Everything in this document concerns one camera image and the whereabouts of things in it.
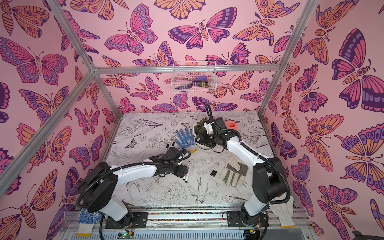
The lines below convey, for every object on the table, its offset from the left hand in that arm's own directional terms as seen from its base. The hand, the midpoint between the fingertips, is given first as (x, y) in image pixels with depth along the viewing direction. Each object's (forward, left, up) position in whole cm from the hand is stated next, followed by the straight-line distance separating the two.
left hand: (186, 168), depth 87 cm
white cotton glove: (-22, -50, -3) cm, 55 cm away
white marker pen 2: (+20, +10, -4) cm, 22 cm away
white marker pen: (-3, -1, -3) cm, 4 cm away
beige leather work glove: (0, -29, -4) cm, 30 cm away
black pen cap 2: (-1, -15, -4) cm, 16 cm away
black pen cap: (0, -18, -4) cm, 18 cm away
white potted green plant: (+18, -8, +13) cm, 24 cm away
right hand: (+13, -6, +12) cm, 19 cm away
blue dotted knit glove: (+22, +1, -4) cm, 22 cm away
